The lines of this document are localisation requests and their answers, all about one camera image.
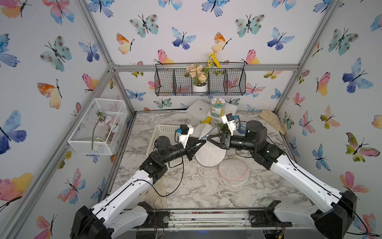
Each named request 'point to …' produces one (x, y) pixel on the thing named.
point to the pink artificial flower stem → (102, 120)
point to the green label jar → (218, 107)
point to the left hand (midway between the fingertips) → (205, 140)
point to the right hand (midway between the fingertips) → (210, 138)
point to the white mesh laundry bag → (235, 172)
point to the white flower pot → (200, 89)
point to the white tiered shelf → (201, 109)
